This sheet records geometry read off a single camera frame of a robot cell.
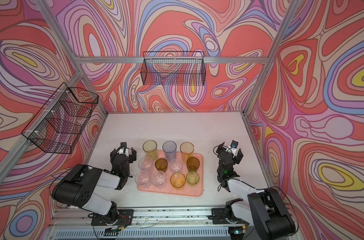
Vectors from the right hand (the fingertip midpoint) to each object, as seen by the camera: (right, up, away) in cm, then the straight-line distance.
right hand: (231, 148), depth 87 cm
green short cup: (-23, -18, -1) cm, 29 cm away
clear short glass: (-52, -18, -1) cm, 55 cm away
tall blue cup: (-37, -1, +4) cm, 37 cm away
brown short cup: (-41, -10, +2) cm, 43 cm away
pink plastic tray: (-35, -16, +4) cm, 39 cm away
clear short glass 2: (-51, -9, 0) cm, 51 cm away
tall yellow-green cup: (-47, 0, -1) cm, 47 cm away
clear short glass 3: (-32, -10, 0) cm, 34 cm away
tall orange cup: (-26, 0, -2) cm, 26 cm away
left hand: (-64, 0, +4) cm, 64 cm away
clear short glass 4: (-42, -17, -3) cm, 46 cm away
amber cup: (-31, -18, -2) cm, 36 cm away
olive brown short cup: (-23, -9, -4) cm, 24 cm away
